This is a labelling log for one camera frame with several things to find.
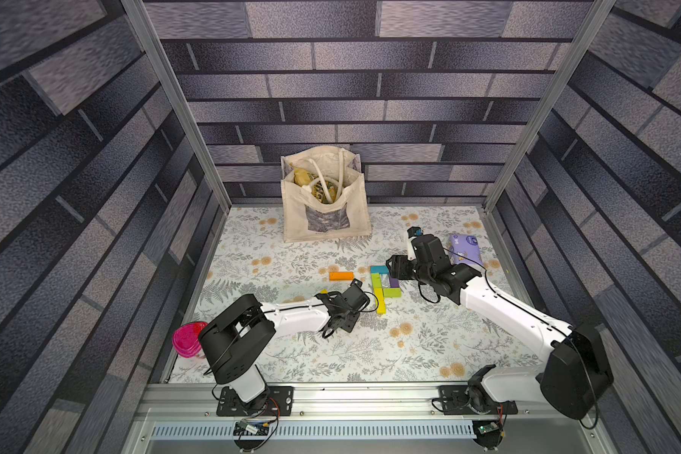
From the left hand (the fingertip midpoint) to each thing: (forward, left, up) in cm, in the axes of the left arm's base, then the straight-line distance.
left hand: (348, 313), depth 89 cm
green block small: (+12, -10, 0) cm, 16 cm away
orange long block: (+14, +2, 0) cm, 14 cm away
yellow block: (+3, -11, -1) cm, 12 cm away
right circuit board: (-30, -37, -4) cm, 48 cm away
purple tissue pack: (+24, -43, +5) cm, 50 cm away
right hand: (+11, -14, +15) cm, 23 cm away
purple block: (+11, -16, 0) cm, 19 cm away
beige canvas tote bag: (+35, +9, +19) cm, 41 cm away
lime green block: (+8, -15, 0) cm, 17 cm away
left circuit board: (-31, +26, -2) cm, 40 cm away
